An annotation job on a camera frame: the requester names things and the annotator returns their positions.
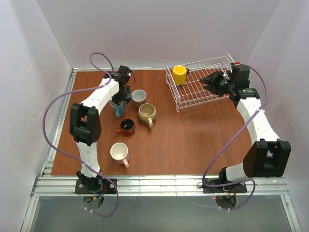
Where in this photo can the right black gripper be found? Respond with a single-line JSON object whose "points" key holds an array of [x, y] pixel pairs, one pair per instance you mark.
{"points": [[221, 83]]}

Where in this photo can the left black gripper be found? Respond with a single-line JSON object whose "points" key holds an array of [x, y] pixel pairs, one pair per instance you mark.
{"points": [[121, 98]]}

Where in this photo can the blue mug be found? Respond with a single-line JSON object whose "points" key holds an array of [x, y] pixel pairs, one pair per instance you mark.
{"points": [[118, 109]]}

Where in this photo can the yellow textured cup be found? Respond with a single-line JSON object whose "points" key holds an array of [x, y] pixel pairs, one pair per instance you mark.
{"points": [[179, 74]]}

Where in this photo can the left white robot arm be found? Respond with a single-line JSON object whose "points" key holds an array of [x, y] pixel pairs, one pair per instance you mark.
{"points": [[85, 125]]}

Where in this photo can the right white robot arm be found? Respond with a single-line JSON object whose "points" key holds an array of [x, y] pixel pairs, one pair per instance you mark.
{"points": [[268, 155]]}

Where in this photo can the white mug brown dots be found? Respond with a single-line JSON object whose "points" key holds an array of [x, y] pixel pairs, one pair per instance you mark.
{"points": [[139, 97]]}

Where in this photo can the beige round mug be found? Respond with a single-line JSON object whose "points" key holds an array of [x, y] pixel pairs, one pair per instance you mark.
{"points": [[147, 114]]}

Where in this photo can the brown black mug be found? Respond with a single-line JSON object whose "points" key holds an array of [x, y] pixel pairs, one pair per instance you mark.
{"points": [[127, 127]]}

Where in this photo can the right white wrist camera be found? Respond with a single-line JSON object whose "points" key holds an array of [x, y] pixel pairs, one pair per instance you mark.
{"points": [[226, 74]]}

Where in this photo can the white wire dish rack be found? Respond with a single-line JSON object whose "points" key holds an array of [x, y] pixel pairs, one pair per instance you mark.
{"points": [[192, 93]]}

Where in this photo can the white mug pink handle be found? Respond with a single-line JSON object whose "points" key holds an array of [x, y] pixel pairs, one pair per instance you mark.
{"points": [[120, 154]]}

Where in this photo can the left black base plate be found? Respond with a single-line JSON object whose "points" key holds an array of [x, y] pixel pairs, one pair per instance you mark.
{"points": [[111, 186]]}

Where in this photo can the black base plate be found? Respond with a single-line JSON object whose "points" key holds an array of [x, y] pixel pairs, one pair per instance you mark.
{"points": [[111, 186], [238, 188]]}

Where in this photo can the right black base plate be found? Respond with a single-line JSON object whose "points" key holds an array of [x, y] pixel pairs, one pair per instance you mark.
{"points": [[238, 188]]}

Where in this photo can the aluminium frame rail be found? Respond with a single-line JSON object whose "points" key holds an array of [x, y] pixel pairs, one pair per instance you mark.
{"points": [[151, 185]]}

